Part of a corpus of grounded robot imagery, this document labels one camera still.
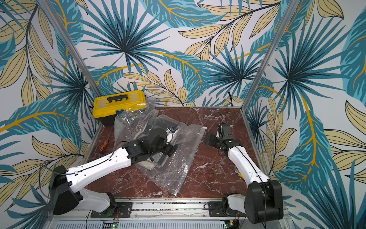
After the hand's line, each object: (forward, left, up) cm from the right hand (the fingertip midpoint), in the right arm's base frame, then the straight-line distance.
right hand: (211, 139), depth 87 cm
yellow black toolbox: (+24, +69, +6) cm, 74 cm away
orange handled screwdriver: (+1, +69, -9) cm, 70 cm away
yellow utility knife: (-18, -17, -12) cm, 27 cm away
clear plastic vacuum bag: (+14, +51, -1) cm, 53 cm away
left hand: (-5, +25, +9) cm, 27 cm away
